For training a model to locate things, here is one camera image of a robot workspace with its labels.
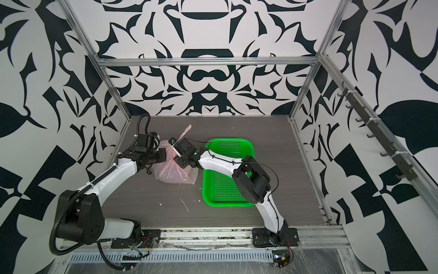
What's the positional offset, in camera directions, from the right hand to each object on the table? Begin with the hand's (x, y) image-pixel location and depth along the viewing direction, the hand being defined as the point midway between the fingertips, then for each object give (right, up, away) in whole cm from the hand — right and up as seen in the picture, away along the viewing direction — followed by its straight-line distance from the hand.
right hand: (181, 154), depth 90 cm
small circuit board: (+45, -41, -19) cm, 64 cm away
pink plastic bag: (-3, -8, -5) cm, 10 cm away
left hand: (-8, +2, -2) cm, 8 cm away
